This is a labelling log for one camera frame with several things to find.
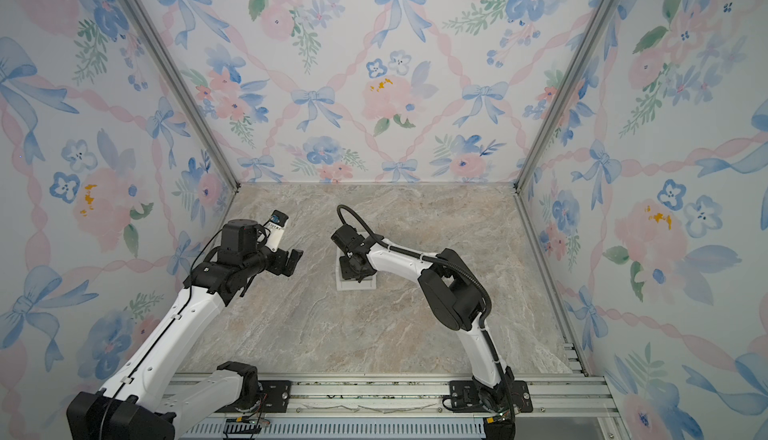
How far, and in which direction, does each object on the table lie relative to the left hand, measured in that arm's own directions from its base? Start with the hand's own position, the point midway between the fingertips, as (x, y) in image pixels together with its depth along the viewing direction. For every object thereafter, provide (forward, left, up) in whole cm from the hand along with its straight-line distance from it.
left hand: (284, 242), depth 79 cm
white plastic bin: (-4, -16, -16) cm, 23 cm away
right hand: (+2, -16, -18) cm, 24 cm away
